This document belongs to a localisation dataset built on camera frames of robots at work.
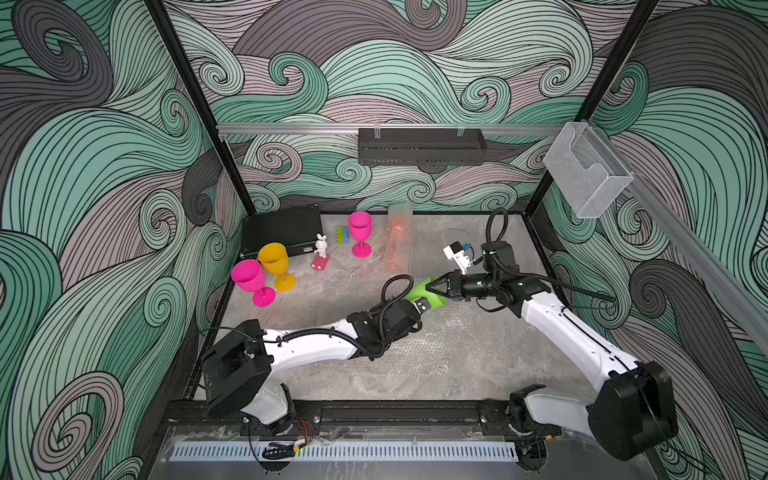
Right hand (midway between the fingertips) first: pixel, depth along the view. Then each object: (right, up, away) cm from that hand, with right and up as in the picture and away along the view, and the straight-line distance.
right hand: (425, 291), depth 74 cm
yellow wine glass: (-44, +8, +15) cm, 47 cm away
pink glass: (-49, +3, +9) cm, 50 cm away
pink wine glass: (-18, +18, +24) cm, 35 cm away
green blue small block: (-26, +14, +36) cm, 47 cm away
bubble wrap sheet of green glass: (+9, -16, +12) cm, 22 cm away
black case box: (-43, +17, +39) cm, 61 cm away
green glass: (-1, 0, +1) cm, 2 cm away
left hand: (-7, -5, +7) cm, 11 cm away
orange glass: (-5, +13, +29) cm, 32 cm away
